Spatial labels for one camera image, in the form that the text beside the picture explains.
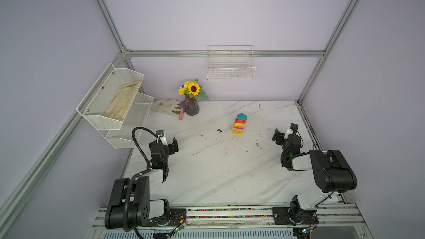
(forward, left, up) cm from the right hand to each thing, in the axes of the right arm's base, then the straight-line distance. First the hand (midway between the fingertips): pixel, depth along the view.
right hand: (283, 130), depth 95 cm
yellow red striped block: (+3, +26, 0) cm, 26 cm away
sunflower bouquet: (+18, +53, +17) cm, 58 cm away
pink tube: (+15, +64, -5) cm, 66 cm away
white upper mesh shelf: (-3, +91, +25) cm, 94 cm away
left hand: (-8, +68, +1) cm, 68 cm away
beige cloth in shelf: (+1, +86, +24) cm, 89 cm away
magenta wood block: (+3, +26, -1) cm, 26 cm away
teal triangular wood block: (+3, +25, +9) cm, 27 cm away
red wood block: (+2, +26, +6) cm, 26 cm away
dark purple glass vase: (+22, +57, -1) cm, 61 cm away
